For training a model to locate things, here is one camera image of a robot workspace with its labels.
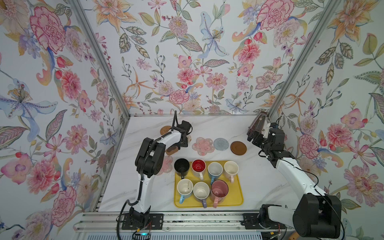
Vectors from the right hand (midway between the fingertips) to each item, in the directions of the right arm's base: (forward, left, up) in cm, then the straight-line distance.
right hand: (255, 134), depth 86 cm
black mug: (-16, +41, -12) cm, 46 cm away
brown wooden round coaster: (+2, +5, -18) cm, 19 cm away
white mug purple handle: (-27, +30, -18) cm, 44 cm away
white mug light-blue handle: (-26, +39, -16) cm, 50 cm away
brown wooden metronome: (+16, -7, -7) cm, 19 cm away
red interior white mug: (-13, +32, -16) cm, 38 cm away
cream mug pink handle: (-15, +13, -15) cm, 24 cm away
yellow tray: (-26, +26, -10) cm, 38 cm away
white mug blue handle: (-16, +23, -14) cm, 31 cm away
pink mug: (-27, +20, -16) cm, 37 cm away
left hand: (+4, +44, -17) cm, 47 cm away
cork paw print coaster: (-2, +50, -17) cm, 53 cm away
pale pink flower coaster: (-13, +51, -18) cm, 56 cm away
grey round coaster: (+5, +17, -18) cm, 25 cm away
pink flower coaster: (+3, +29, -18) cm, 35 cm away
